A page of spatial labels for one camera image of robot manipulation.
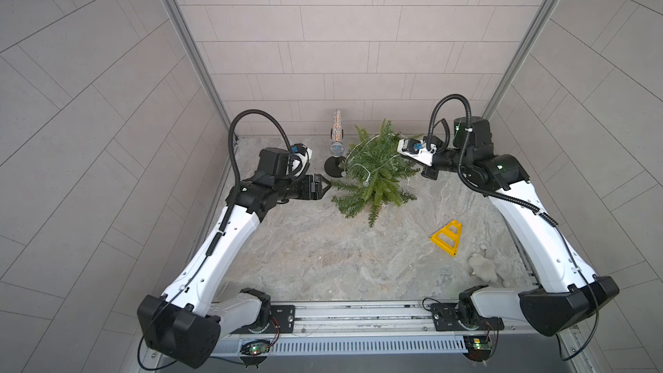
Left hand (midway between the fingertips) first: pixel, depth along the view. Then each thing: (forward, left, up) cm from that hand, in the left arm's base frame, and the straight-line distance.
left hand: (326, 182), depth 73 cm
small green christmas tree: (+1, -15, +3) cm, 15 cm away
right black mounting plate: (-30, -34, -22) cm, 50 cm away
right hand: (+5, -21, +10) cm, 24 cm away
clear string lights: (-1, -11, +2) cm, 11 cm away
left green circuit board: (-37, +17, -21) cm, 46 cm away
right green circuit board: (-36, -42, -24) cm, 60 cm away
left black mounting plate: (-30, +12, -24) cm, 41 cm away
